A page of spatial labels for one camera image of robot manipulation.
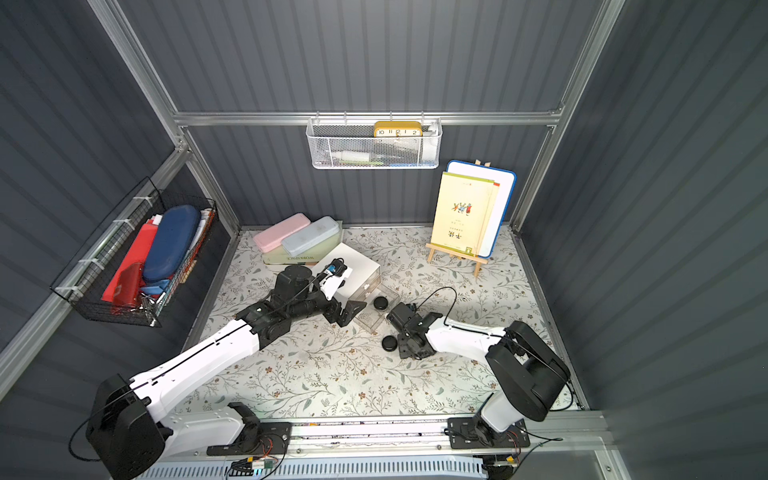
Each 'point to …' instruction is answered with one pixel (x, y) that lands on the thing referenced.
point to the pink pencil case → (273, 237)
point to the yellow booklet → (464, 208)
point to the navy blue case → (170, 241)
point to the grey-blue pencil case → (318, 232)
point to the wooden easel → (455, 254)
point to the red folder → (128, 280)
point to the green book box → (308, 256)
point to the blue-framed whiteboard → (507, 179)
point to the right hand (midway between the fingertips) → (415, 345)
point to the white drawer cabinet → (365, 274)
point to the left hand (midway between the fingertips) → (355, 294)
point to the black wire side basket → (85, 282)
